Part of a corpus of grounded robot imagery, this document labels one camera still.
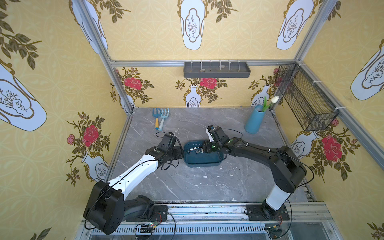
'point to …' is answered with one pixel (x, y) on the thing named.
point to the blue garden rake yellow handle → (157, 115)
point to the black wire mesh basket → (314, 111)
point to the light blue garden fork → (163, 116)
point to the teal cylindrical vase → (255, 120)
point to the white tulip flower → (273, 100)
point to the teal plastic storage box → (194, 156)
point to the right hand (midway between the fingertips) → (201, 147)
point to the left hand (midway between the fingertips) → (180, 152)
